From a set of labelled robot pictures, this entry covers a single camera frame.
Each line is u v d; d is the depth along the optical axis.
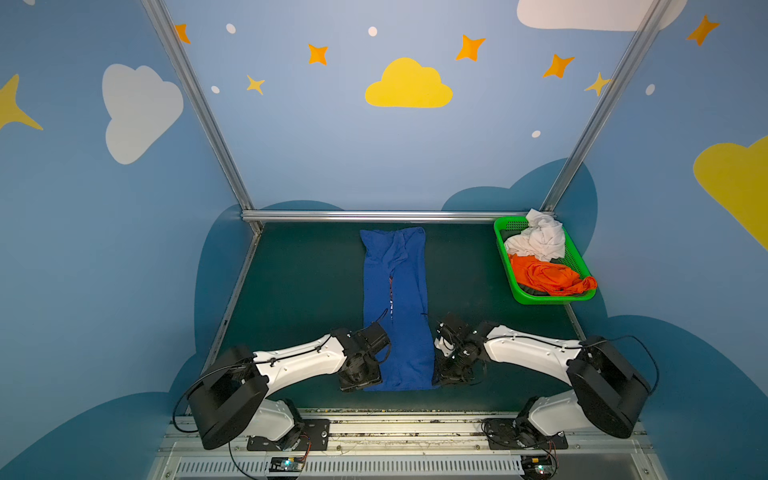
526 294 0.93
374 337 0.68
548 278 0.96
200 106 0.84
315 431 0.76
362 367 0.63
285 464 0.71
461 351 0.64
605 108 0.86
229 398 0.42
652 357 0.46
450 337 0.70
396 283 1.04
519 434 0.67
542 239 1.04
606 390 0.44
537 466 0.71
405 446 0.73
